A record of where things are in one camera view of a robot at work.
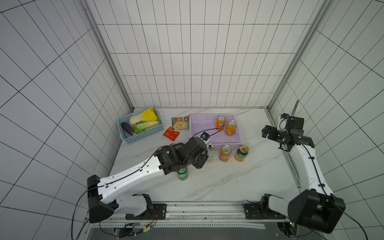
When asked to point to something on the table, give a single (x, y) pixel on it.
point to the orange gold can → (230, 128)
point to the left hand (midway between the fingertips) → (196, 155)
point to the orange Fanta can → (220, 121)
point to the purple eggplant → (126, 127)
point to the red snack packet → (171, 134)
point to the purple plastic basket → (199, 124)
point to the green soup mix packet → (181, 122)
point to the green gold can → (242, 152)
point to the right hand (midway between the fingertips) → (265, 129)
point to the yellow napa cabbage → (149, 115)
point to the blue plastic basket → (128, 138)
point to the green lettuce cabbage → (142, 125)
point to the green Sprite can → (183, 173)
